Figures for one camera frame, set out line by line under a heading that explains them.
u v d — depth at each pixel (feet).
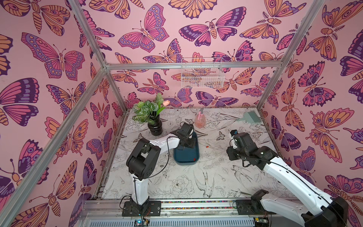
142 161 1.64
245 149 1.87
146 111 2.76
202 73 3.12
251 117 3.72
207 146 3.19
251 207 2.35
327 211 1.26
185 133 2.47
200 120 3.73
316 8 2.26
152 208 2.41
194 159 2.94
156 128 3.24
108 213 2.40
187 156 2.94
